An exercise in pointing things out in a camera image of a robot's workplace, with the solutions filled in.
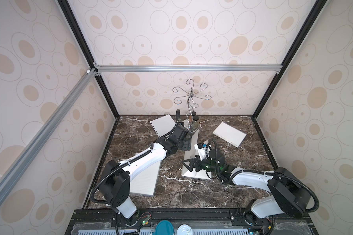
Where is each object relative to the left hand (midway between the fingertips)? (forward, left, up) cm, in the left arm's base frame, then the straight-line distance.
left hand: (189, 140), depth 83 cm
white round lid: (-41, +3, -12) cm, 43 cm away
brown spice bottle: (+23, -2, -7) cm, 24 cm away
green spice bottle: (+22, -6, -11) cm, 26 cm away
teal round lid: (-41, +12, -10) cm, 44 cm away
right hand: (-9, -1, -6) cm, 10 cm away
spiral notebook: (+19, -32, -18) cm, 42 cm away
